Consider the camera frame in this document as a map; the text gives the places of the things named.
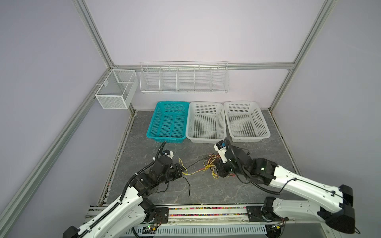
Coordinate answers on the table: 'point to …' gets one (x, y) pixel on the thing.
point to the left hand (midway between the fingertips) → (184, 170)
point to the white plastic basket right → (245, 121)
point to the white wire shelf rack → (184, 77)
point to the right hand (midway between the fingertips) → (214, 164)
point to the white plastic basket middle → (206, 122)
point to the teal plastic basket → (169, 122)
